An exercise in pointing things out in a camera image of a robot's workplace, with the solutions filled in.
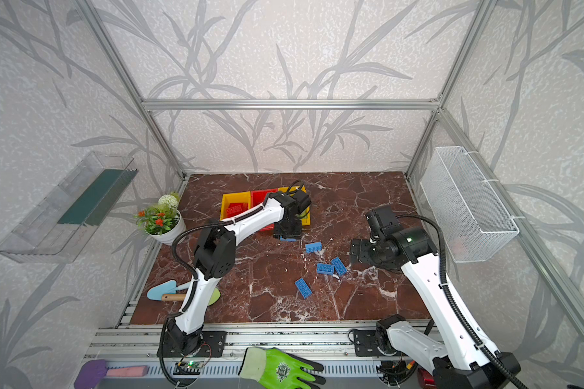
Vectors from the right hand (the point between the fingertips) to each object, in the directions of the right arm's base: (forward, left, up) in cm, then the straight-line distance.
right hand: (364, 248), depth 73 cm
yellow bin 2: (+14, +18, -4) cm, 23 cm away
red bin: (+31, +38, -13) cm, 50 cm away
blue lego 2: (-6, +19, -18) cm, 27 cm away
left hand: (+15, +22, -15) cm, 31 cm away
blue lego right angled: (+2, +6, -19) cm, 20 cm away
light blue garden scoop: (-5, +67, -20) cm, 70 cm away
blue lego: (+10, +15, -19) cm, 26 cm away
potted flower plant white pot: (+14, +69, -5) cm, 70 cm away
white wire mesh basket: (0, -25, +15) cm, 29 cm away
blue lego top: (+10, +27, -12) cm, 31 cm away
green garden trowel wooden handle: (-9, +61, -18) cm, 64 cm away
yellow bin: (+34, +51, -18) cm, 64 cm away
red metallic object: (-31, -15, -15) cm, 38 cm away
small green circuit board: (-28, +54, -21) cm, 64 cm away
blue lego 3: (+1, +11, -19) cm, 22 cm away
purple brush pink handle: (-29, +80, -19) cm, 87 cm away
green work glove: (-28, +27, -18) cm, 44 cm away
